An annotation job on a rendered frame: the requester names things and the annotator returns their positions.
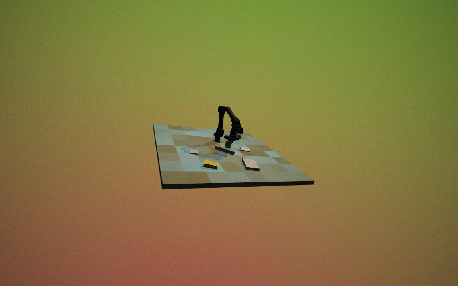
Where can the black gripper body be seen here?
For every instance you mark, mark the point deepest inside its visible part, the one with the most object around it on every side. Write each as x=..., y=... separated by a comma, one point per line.
x=230, y=136

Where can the yellow rectangular block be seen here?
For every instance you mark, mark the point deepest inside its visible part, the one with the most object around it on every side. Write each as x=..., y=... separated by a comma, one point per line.
x=210, y=164

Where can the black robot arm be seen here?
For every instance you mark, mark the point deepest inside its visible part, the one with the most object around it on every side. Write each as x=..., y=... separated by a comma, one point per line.
x=236, y=126

